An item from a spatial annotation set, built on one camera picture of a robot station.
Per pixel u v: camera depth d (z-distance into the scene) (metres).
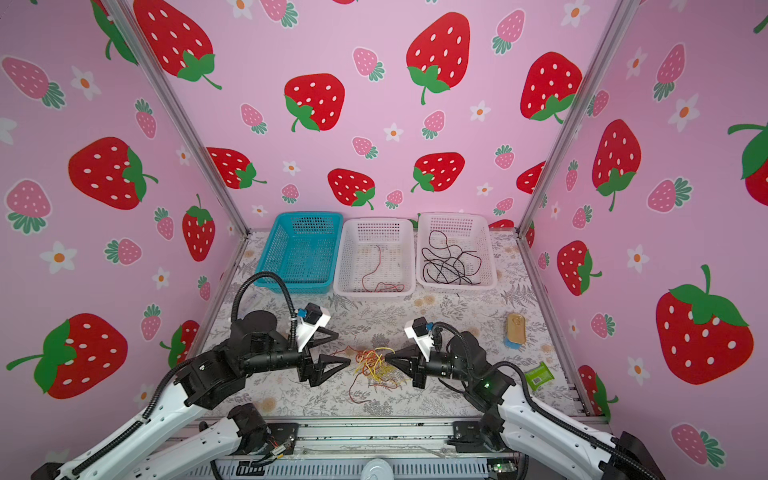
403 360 0.69
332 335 0.67
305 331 0.57
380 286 1.04
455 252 1.14
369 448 0.73
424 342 0.64
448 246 1.13
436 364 0.64
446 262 1.10
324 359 0.56
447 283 0.99
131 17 0.70
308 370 0.56
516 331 0.91
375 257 1.11
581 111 0.85
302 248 1.18
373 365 0.66
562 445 0.48
